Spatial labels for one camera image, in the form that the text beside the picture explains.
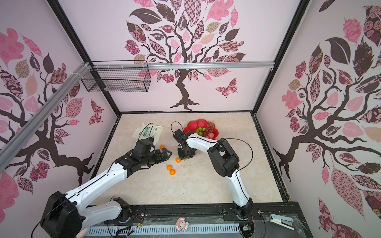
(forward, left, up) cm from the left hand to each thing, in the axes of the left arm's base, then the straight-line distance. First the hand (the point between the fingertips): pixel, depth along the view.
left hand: (166, 158), depth 81 cm
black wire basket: (+48, +35, +22) cm, 63 cm away
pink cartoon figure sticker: (-30, -10, -8) cm, 33 cm away
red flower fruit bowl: (+31, -15, -8) cm, 35 cm away
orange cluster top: (-1, 0, -11) cm, 11 cm away
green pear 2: (+28, -23, -10) cm, 37 cm away
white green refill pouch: (+27, +21, -11) cm, 36 cm away
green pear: (+27, -18, -11) cm, 34 cm away
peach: (+21, -27, -7) cm, 35 cm away
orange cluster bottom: (-4, -3, -11) cm, 12 cm away
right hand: (+7, -9, -11) cm, 16 cm away
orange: (+3, -11, -8) cm, 13 cm away
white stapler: (-29, -59, -9) cm, 66 cm away
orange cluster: (+4, -5, -11) cm, 13 cm away
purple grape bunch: (+27, -27, -6) cm, 38 cm away
